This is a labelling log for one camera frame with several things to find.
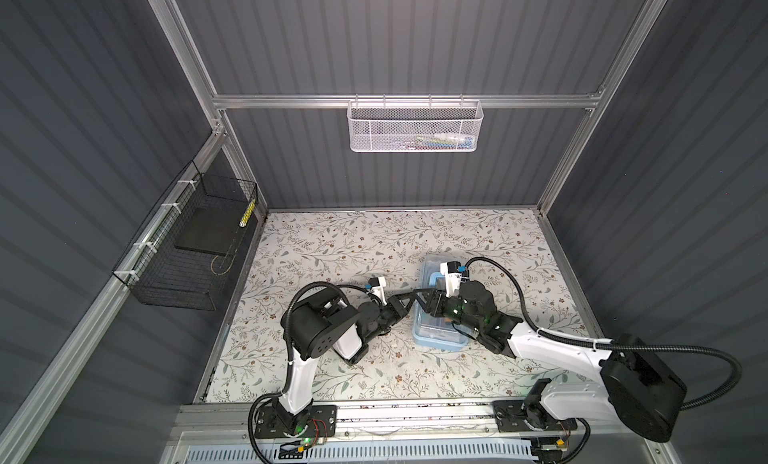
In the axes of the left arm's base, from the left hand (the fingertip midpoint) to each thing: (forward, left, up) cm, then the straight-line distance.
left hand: (419, 297), depth 87 cm
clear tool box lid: (-9, -1, 0) cm, 9 cm away
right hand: (-3, +1, +5) cm, 6 cm away
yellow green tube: (+18, +47, +19) cm, 54 cm away
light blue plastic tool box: (-14, -7, -2) cm, 16 cm away
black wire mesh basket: (+4, +59, +19) cm, 62 cm away
